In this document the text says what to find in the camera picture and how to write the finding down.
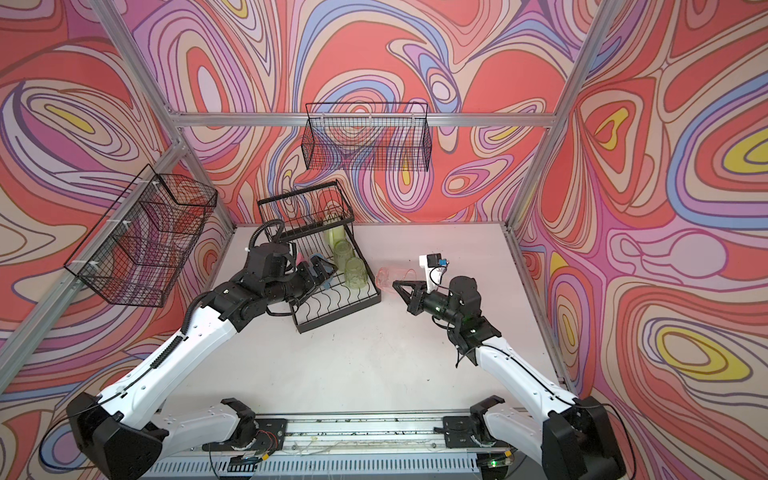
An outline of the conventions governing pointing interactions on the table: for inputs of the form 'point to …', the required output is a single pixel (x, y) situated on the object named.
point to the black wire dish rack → (316, 220)
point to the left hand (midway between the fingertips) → (336, 273)
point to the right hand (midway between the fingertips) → (395, 291)
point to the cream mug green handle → (334, 235)
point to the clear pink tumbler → (385, 276)
